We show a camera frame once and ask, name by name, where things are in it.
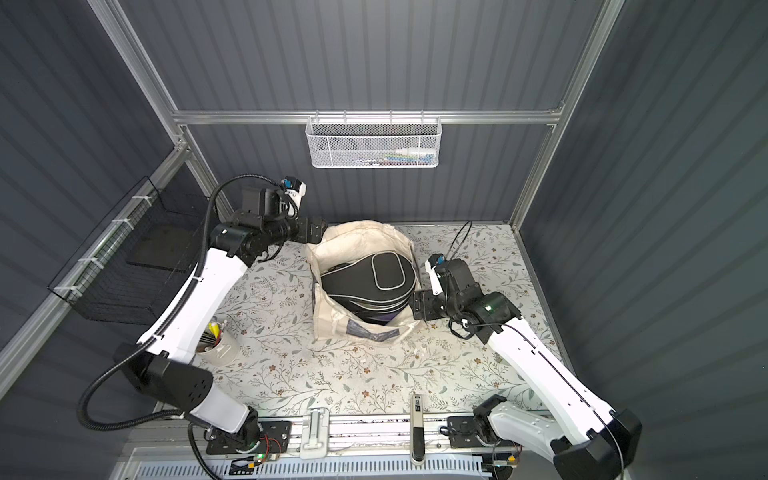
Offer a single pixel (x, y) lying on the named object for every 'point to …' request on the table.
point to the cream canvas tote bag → (336, 240)
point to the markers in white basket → (401, 156)
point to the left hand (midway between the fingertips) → (315, 221)
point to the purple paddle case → (381, 318)
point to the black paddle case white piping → (380, 283)
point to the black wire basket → (139, 264)
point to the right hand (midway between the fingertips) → (428, 298)
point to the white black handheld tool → (417, 431)
